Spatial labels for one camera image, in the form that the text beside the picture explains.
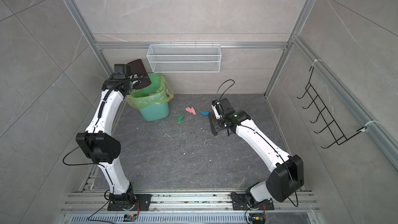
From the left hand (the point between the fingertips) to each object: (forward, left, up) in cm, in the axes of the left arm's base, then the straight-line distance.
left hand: (112, 77), depth 79 cm
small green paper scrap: (-4, -32, -34) cm, 47 cm away
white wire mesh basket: (+26, -37, -5) cm, 45 cm away
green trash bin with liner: (-6, -20, -12) cm, 24 cm away
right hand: (-18, -56, -16) cm, 61 cm away
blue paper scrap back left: (+1, -51, -34) cm, 61 cm away
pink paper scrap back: (+3, -40, -33) cm, 52 cm away
